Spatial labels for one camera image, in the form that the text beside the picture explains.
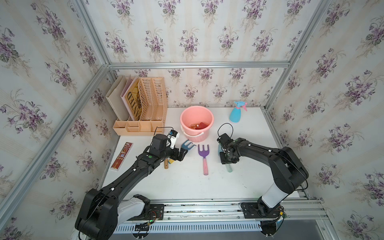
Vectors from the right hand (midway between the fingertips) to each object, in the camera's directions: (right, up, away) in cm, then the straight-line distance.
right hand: (226, 160), depth 91 cm
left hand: (-27, +9, -9) cm, 30 cm away
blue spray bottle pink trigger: (+10, +29, +17) cm, 35 cm away
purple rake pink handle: (-14, +4, +3) cm, 14 cm away
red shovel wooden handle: (-18, +21, +7) cm, 29 cm away
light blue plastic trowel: (0, -3, -3) cm, 4 cm away
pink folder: (-62, +52, +7) cm, 81 cm away
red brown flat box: (-66, +2, +1) cm, 66 cm away
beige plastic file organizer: (-49, +23, +10) cm, 56 cm away
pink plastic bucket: (-19, +24, +13) cm, 33 cm away
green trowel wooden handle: (-37, -1, -2) cm, 37 cm away
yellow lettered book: (-60, +38, +4) cm, 72 cm away
